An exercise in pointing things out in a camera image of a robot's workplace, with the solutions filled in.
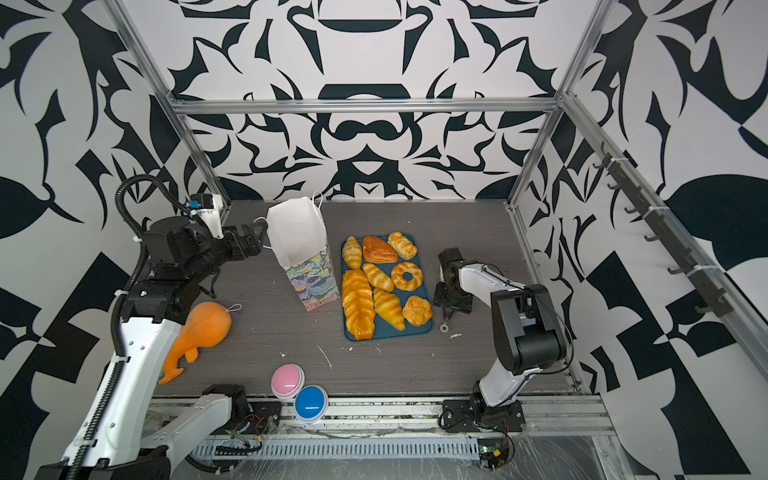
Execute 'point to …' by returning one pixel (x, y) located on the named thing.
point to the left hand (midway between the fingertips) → (247, 220)
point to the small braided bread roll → (402, 245)
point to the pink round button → (287, 380)
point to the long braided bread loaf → (358, 304)
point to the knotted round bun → (417, 310)
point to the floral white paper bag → (297, 231)
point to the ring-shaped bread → (402, 268)
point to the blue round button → (311, 403)
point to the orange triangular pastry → (375, 250)
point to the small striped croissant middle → (377, 278)
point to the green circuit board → (491, 451)
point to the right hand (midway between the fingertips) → (450, 301)
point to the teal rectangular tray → (384, 329)
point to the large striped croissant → (388, 307)
